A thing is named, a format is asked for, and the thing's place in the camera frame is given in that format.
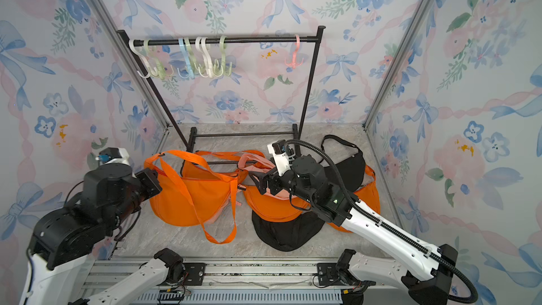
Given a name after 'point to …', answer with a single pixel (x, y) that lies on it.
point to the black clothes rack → (191, 136)
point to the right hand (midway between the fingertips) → (262, 165)
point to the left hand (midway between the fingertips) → (162, 172)
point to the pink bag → (255, 159)
